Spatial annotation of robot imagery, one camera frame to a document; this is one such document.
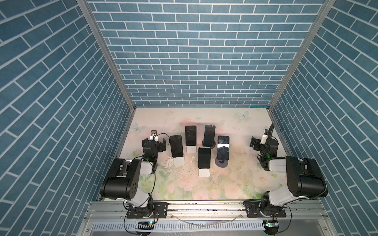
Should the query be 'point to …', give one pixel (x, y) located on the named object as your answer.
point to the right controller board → (271, 226)
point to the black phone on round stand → (209, 135)
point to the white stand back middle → (191, 149)
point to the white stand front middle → (204, 172)
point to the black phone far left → (176, 145)
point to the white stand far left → (179, 161)
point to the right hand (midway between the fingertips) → (261, 138)
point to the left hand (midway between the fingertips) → (158, 138)
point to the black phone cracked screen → (223, 147)
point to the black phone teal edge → (204, 157)
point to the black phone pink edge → (190, 133)
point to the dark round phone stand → (212, 147)
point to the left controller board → (146, 225)
